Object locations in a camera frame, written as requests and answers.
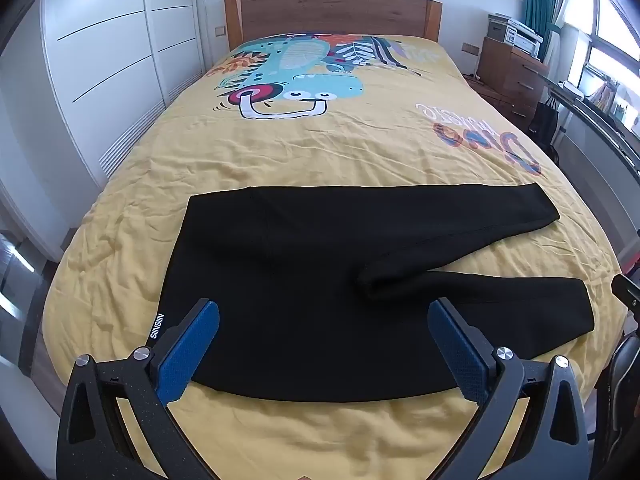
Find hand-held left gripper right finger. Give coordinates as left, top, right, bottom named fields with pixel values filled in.
left=428, top=298, right=594, bottom=480

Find white wardrobe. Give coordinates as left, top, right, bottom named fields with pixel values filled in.
left=40, top=0, right=208, bottom=186

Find black bag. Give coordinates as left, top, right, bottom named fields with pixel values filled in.
left=530, top=97, right=561, bottom=148

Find white printer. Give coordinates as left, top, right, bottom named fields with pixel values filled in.
left=486, top=16, right=543, bottom=58

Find window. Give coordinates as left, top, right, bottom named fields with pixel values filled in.
left=565, top=0, right=640, bottom=121

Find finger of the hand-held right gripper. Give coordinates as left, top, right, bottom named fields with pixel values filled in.
left=611, top=272, right=640, bottom=311

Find colourful folders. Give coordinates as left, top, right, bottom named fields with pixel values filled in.
left=585, top=80, right=640, bottom=126

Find glass desk with black frame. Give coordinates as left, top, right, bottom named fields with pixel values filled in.
left=545, top=72, right=640, bottom=181

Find teal curtain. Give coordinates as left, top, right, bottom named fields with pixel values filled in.
left=522, top=0, right=568, bottom=66

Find wooden bed headboard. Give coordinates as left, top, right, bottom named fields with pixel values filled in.
left=223, top=0, right=444, bottom=53

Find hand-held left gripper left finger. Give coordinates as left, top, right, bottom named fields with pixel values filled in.
left=56, top=298, right=221, bottom=480

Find yellow printed blanket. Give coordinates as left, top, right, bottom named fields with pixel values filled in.
left=42, top=30, right=631, bottom=480

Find black pants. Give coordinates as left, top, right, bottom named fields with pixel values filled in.
left=156, top=183, right=596, bottom=404

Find wooden dresser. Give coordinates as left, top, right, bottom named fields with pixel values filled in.
left=477, top=36, right=551, bottom=131

